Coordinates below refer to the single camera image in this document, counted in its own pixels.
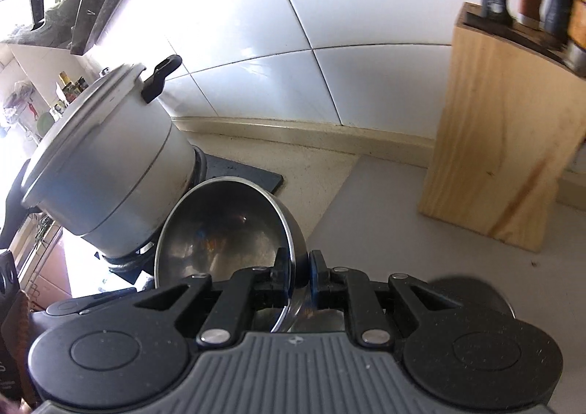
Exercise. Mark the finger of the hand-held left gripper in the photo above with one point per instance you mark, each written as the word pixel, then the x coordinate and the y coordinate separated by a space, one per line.
pixel 68 304

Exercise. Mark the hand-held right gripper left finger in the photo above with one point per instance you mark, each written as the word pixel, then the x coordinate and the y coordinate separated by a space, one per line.
pixel 280 269

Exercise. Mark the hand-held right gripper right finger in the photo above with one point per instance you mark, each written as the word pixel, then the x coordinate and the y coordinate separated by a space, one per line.
pixel 315 276

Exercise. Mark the stainless steel bowl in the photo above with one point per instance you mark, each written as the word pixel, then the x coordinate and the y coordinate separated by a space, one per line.
pixel 219 231

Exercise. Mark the black gas stove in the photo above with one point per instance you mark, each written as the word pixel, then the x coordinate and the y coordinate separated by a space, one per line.
pixel 247 176

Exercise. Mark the aluminium pressure cooker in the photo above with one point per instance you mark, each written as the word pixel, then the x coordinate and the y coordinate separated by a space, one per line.
pixel 114 166

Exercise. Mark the wooden knife block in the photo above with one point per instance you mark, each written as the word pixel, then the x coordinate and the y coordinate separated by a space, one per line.
pixel 494 130

